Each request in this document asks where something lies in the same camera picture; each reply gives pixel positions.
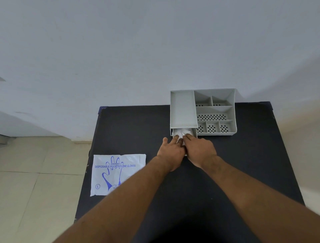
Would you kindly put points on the person's left forearm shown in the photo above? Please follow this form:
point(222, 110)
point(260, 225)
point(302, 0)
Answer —
point(117, 207)

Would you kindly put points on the person's left hand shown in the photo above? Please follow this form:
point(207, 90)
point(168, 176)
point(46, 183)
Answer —
point(172, 155)

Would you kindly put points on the white glove packet blue print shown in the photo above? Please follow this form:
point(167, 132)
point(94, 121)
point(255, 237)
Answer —
point(100, 175)

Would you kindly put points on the white door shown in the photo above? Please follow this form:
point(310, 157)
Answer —
point(20, 127)

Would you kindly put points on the person's right hand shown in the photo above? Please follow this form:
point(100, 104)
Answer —
point(200, 151)

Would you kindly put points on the blue table corner cap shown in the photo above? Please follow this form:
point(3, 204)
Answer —
point(101, 108)

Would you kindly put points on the person's right forearm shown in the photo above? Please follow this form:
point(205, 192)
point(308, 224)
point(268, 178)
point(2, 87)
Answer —
point(257, 205)

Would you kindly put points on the grey plastic organiser tray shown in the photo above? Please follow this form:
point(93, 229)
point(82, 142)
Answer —
point(182, 110)

